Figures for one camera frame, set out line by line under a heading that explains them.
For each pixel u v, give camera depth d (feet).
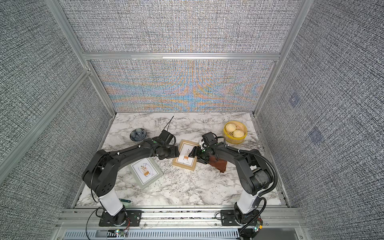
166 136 2.40
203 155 2.66
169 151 2.67
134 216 2.41
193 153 2.73
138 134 3.39
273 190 1.51
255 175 1.57
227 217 2.40
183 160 3.05
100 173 1.56
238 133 3.30
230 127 3.38
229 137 3.25
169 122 3.79
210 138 2.50
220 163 2.95
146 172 2.90
